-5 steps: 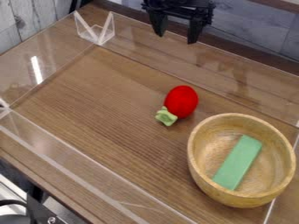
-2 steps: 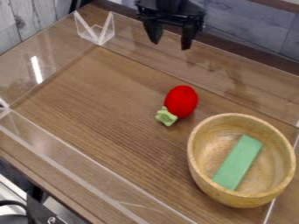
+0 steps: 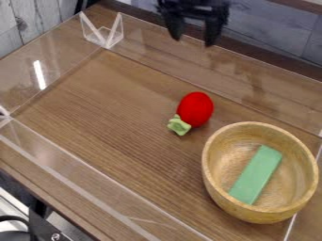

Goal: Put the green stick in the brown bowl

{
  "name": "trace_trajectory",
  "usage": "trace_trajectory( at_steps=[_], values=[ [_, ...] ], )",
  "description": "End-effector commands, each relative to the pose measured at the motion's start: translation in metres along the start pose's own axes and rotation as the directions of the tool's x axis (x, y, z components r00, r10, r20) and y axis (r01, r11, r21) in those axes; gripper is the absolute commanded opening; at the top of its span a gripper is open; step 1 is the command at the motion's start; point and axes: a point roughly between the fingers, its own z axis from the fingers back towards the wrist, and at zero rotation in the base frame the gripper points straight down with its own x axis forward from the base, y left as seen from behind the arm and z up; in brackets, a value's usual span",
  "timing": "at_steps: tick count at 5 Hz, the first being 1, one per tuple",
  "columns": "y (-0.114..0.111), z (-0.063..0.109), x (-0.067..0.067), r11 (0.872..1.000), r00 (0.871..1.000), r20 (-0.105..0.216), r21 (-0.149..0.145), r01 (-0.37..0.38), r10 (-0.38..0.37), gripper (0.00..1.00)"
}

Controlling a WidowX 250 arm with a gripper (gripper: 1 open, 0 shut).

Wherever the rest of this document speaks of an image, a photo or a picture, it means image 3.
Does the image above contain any red toy strawberry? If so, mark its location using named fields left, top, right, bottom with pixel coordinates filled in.
left=166, top=92, right=215, bottom=137

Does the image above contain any black cable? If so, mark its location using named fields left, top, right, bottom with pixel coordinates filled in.
left=0, top=214, right=32, bottom=241

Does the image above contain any light wooden bowl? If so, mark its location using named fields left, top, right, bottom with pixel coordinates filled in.
left=201, top=121, right=319, bottom=224

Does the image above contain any clear acrylic enclosure wall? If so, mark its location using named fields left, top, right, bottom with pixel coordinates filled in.
left=0, top=9, right=322, bottom=241

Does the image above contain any green rectangular block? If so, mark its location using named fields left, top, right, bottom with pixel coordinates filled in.
left=228, top=145, right=283, bottom=205

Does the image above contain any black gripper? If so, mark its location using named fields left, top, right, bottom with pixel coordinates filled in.
left=157, top=0, right=229, bottom=47

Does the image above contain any black metal bracket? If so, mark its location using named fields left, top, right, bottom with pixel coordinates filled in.
left=29, top=210, right=73, bottom=241

